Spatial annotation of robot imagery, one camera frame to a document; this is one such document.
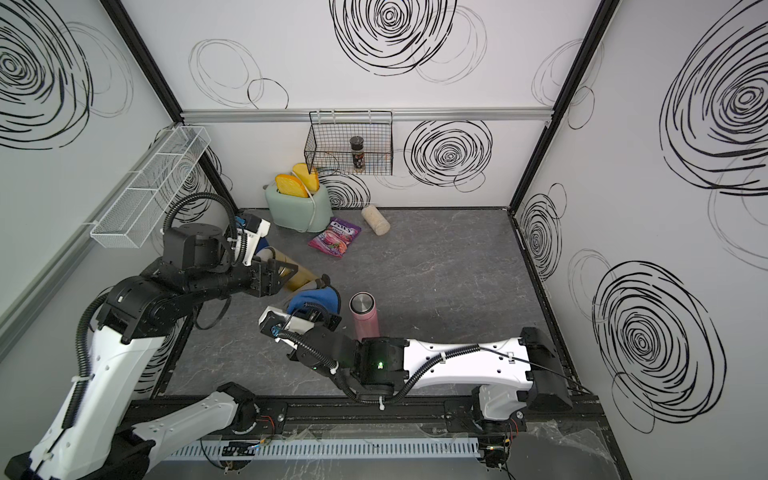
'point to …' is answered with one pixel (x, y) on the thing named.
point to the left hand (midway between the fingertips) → (285, 265)
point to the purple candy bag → (336, 237)
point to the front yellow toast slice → (289, 185)
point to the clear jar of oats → (376, 220)
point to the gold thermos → (301, 278)
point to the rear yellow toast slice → (310, 180)
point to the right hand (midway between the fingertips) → (298, 304)
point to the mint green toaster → (298, 202)
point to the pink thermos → (363, 307)
